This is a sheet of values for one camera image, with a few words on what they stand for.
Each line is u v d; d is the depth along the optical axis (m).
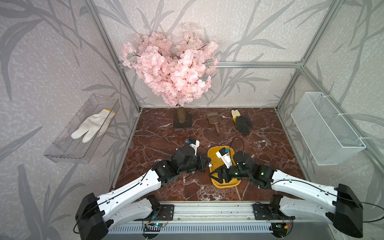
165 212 0.73
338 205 0.41
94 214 0.39
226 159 0.68
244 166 0.57
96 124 0.68
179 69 0.63
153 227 0.72
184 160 0.55
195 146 0.68
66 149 0.61
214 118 1.15
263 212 0.73
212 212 0.75
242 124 1.06
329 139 0.62
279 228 0.71
